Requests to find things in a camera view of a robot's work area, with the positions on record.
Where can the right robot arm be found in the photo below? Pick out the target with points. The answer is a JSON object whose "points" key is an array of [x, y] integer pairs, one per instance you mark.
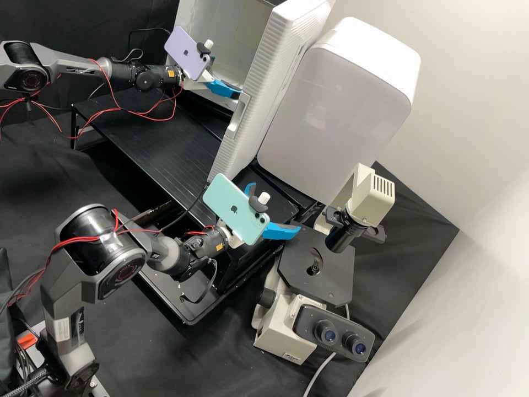
{"points": [[99, 248]]}

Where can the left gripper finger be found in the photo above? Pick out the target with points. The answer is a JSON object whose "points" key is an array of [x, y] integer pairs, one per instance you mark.
{"points": [[221, 87]]}

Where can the black tray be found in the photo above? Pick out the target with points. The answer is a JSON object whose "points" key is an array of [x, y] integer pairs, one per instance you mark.
{"points": [[206, 308]]}

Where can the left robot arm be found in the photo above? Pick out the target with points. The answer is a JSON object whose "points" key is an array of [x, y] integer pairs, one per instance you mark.
{"points": [[62, 64]]}

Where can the wrist camera phone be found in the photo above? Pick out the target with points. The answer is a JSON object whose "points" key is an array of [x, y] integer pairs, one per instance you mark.
{"points": [[184, 51], [233, 211]]}

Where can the black platform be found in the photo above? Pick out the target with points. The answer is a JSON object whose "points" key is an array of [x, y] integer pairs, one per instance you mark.
{"points": [[165, 144]]}

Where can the incubator door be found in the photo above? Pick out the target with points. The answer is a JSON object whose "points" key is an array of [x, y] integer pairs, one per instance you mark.
{"points": [[264, 116]]}

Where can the left wrist camera phone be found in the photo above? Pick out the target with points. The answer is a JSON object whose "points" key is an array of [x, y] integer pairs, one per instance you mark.
{"points": [[184, 51]]}

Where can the right wrist camera phone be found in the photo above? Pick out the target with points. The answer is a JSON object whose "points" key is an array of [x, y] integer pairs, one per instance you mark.
{"points": [[233, 211]]}

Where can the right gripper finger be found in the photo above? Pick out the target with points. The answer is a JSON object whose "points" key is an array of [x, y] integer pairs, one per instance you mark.
{"points": [[279, 232], [249, 194]]}

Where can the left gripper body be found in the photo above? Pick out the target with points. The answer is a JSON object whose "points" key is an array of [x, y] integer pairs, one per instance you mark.
{"points": [[198, 82]]}

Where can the white box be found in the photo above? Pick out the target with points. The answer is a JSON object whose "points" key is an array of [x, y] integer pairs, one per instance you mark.
{"points": [[330, 124]]}

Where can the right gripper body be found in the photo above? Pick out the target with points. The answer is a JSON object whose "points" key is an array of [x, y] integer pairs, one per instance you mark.
{"points": [[230, 237]]}

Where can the cream microscope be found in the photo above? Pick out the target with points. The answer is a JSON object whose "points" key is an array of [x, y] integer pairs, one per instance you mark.
{"points": [[285, 326]]}

